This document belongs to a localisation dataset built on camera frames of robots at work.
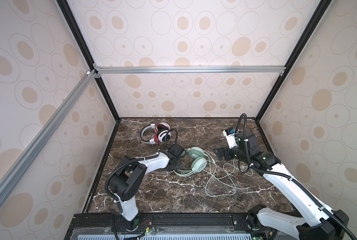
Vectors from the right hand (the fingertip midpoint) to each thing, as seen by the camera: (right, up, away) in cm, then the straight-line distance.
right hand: (222, 146), depth 77 cm
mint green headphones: (-11, -10, +8) cm, 17 cm away
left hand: (-21, -12, +16) cm, 29 cm away
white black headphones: (-33, +7, +23) cm, 41 cm away
